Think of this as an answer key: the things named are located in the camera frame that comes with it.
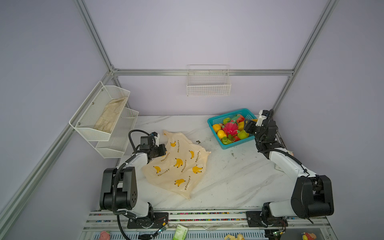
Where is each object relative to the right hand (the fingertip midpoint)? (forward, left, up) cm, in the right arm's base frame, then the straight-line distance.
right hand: (248, 119), depth 85 cm
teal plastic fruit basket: (+21, -8, -17) cm, 28 cm away
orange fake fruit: (+7, +16, -16) cm, 23 cm away
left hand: (-10, +50, -17) cm, 54 cm away
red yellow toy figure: (-53, -22, -23) cm, 62 cm away
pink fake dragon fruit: (+1, +8, -9) cm, 12 cm away
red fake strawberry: (+16, -2, -16) cm, 23 cm away
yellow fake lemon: (+1, +14, -16) cm, 21 cm away
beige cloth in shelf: (-7, +76, +7) cm, 77 cm away
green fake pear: (0, 0, -14) cm, 14 cm away
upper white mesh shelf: (-8, +82, +8) cm, 83 cm away
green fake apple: (+14, +9, -16) cm, 23 cm away
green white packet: (-53, +37, -22) cm, 68 cm away
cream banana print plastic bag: (-21, +38, -21) cm, 48 cm away
